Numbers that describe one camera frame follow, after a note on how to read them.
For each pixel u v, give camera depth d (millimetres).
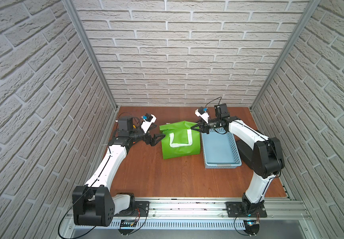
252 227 699
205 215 735
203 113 758
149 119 660
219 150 939
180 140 847
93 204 396
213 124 773
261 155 495
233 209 733
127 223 725
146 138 683
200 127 793
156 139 684
